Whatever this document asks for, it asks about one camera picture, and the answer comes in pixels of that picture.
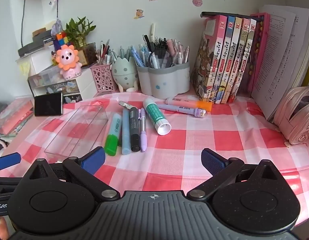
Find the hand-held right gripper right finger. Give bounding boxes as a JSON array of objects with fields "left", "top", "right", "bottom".
[{"left": 187, "top": 148, "right": 285, "bottom": 202}]

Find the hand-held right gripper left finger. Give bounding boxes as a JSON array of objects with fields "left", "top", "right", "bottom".
[{"left": 23, "top": 147, "right": 120, "bottom": 202}]

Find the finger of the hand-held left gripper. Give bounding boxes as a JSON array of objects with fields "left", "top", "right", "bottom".
[{"left": 0, "top": 152, "right": 21, "bottom": 170}]

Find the green highlighter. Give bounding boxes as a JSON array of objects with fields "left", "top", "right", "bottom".
[{"left": 104, "top": 113, "right": 123, "bottom": 156}]

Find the clear plastic pencil box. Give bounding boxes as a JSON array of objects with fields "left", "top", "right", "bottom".
[{"left": 44, "top": 100, "right": 109, "bottom": 160}]

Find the light blue highlighter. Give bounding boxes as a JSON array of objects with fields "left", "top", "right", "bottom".
[{"left": 121, "top": 108, "right": 131, "bottom": 155}]

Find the black marker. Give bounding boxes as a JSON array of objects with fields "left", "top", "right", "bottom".
[{"left": 129, "top": 107, "right": 140, "bottom": 152}]

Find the purple mechanical pencil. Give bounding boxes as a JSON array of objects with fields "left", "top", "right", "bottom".
[{"left": 139, "top": 108, "right": 147, "bottom": 152}]

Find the purple cartoon cap pen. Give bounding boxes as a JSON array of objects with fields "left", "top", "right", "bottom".
[{"left": 157, "top": 104, "right": 208, "bottom": 118}]

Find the orange pink highlighter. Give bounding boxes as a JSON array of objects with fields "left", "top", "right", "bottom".
[{"left": 166, "top": 97, "right": 213, "bottom": 112}]

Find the white glue stick green label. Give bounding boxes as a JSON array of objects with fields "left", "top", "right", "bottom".
[{"left": 143, "top": 98, "right": 172, "bottom": 136}]

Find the person's left hand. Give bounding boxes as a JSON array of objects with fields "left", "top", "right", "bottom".
[{"left": 0, "top": 216, "right": 9, "bottom": 240}]

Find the red checked tablecloth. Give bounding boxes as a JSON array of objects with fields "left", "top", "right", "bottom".
[{"left": 19, "top": 92, "right": 309, "bottom": 228}]

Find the cartoon print notebook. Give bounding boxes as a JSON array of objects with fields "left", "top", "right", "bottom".
[{"left": 1, "top": 119, "right": 30, "bottom": 137}]

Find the black smartphone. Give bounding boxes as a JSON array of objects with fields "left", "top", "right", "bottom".
[{"left": 34, "top": 92, "right": 64, "bottom": 117}]

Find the white cartoon drawer organizer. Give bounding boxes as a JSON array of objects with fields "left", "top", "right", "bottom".
[{"left": 32, "top": 67, "right": 100, "bottom": 104}]

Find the pink mesh pen holder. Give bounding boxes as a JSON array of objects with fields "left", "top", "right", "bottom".
[{"left": 90, "top": 64, "right": 117, "bottom": 93}]

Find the clear plastic drawer unit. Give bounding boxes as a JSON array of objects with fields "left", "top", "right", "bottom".
[{"left": 28, "top": 68, "right": 63, "bottom": 87}]

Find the egg-shaped spotted pen holder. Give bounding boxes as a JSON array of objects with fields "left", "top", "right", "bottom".
[{"left": 111, "top": 57, "right": 139, "bottom": 92}]

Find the white flower-shaped pen holder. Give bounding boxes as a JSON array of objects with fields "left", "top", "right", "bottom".
[{"left": 136, "top": 61, "right": 190, "bottom": 99}]

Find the pale yellow paper sheet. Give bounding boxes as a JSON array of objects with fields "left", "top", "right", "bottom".
[{"left": 19, "top": 60, "right": 31, "bottom": 77}]

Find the pink pencil bag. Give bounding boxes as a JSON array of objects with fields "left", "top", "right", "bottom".
[{"left": 273, "top": 86, "right": 309, "bottom": 148}]

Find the blue spine comic book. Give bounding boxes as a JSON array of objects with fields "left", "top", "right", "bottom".
[{"left": 215, "top": 16, "right": 236, "bottom": 104}]

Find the tan spine comic book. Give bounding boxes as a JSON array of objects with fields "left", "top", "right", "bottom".
[{"left": 221, "top": 17, "right": 243, "bottom": 104}]

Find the pink lion toy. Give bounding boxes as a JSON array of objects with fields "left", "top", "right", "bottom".
[{"left": 53, "top": 44, "right": 82, "bottom": 80}]

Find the white spine comic book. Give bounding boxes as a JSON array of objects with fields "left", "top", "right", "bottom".
[{"left": 228, "top": 18, "right": 251, "bottom": 104}]

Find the white storage box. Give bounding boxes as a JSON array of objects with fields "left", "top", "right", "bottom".
[{"left": 16, "top": 52, "right": 60, "bottom": 77}]

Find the glass plant vase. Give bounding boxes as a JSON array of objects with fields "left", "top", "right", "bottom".
[{"left": 77, "top": 42, "right": 96, "bottom": 67}]

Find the bunch of black red pens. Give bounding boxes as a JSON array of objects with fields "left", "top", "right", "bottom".
[{"left": 96, "top": 39, "right": 118, "bottom": 65}]

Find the red striped spine comic book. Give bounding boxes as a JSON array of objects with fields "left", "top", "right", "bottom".
[{"left": 233, "top": 19, "right": 257, "bottom": 103}]

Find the bunch of teal gel pens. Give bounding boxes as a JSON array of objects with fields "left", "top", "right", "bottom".
[{"left": 118, "top": 45, "right": 136, "bottom": 61}]

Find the grey flat box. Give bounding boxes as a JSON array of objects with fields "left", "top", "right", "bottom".
[{"left": 18, "top": 42, "right": 45, "bottom": 57}]

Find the magnifying glass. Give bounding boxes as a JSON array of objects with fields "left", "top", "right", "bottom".
[{"left": 148, "top": 49, "right": 174, "bottom": 69}]

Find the pink abacus board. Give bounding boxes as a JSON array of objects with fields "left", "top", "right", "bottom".
[{"left": 247, "top": 12, "right": 271, "bottom": 93}]

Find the bunch of pastel pens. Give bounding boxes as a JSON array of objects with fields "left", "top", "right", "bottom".
[{"left": 138, "top": 23, "right": 190, "bottom": 68}]

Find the colourful puzzle cube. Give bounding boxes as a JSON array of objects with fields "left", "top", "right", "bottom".
[{"left": 55, "top": 31, "right": 70, "bottom": 51}]

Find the stack of printed workbooks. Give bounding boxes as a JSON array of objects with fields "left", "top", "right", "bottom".
[{"left": 251, "top": 4, "right": 309, "bottom": 122}]

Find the dark flat box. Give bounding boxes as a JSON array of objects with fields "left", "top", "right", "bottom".
[{"left": 32, "top": 29, "right": 53, "bottom": 43}]

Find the lucky bamboo plant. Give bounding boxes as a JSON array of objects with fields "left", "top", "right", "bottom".
[{"left": 63, "top": 17, "right": 96, "bottom": 49}]

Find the purple hanging sachet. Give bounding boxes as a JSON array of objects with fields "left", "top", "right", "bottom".
[{"left": 50, "top": 0, "right": 64, "bottom": 37}]

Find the black cable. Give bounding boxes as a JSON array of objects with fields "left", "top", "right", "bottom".
[{"left": 20, "top": 0, "right": 29, "bottom": 47}]

